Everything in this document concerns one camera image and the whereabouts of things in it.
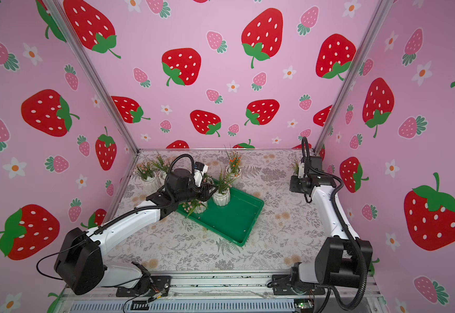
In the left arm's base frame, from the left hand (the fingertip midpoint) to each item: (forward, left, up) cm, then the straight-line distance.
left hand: (217, 186), depth 81 cm
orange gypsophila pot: (+17, -7, -9) cm, 20 cm away
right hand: (+4, -34, -3) cm, 34 cm away
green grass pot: (+18, -39, -9) cm, 44 cm away
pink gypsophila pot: (-5, +11, -9) cm, 15 cm away
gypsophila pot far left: (+14, +37, -8) cm, 41 cm away
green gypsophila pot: (+2, -1, -12) cm, 12 cm away
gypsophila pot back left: (+17, +30, -8) cm, 36 cm away
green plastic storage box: (-7, -7, -20) cm, 22 cm away
